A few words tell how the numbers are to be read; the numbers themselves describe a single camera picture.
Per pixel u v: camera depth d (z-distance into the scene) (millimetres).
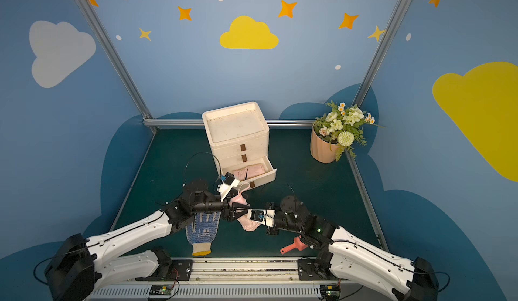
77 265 395
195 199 589
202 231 835
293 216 533
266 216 584
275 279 747
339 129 839
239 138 864
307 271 738
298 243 794
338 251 497
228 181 642
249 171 981
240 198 675
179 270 739
